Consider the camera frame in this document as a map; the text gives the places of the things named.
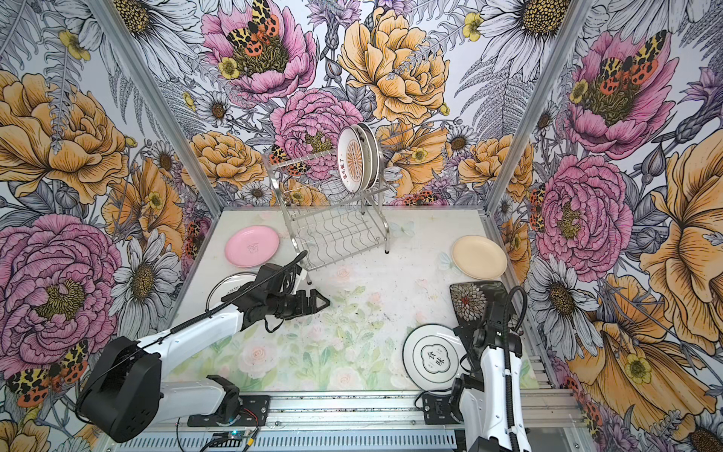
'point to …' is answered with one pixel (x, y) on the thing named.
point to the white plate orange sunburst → (351, 159)
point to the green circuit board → (228, 439)
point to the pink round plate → (251, 246)
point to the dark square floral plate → (471, 298)
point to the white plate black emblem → (431, 357)
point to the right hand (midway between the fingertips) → (464, 354)
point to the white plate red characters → (227, 284)
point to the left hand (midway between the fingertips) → (317, 313)
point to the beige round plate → (479, 257)
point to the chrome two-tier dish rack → (328, 222)
